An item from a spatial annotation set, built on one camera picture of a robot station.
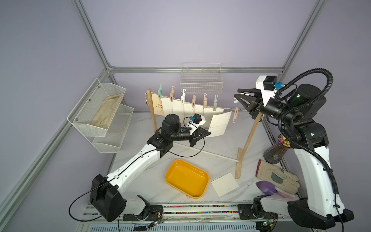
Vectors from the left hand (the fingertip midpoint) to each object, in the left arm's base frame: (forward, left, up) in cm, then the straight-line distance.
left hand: (207, 134), depth 67 cm
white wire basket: (+48, 0, 0) cm, 48 cm away
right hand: (+2, -9, +21) cm, 23 cm away
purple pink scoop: (-16, -36, -31) cm, 50 cm away
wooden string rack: (+7, -26, -33) cm, 43 cm away
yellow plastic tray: (-10, +8, -36) cm, 38 cm away
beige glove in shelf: (+18, +56, -3) cm, 59 cm away
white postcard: (-12, -13, -35) cm, 39 cm away
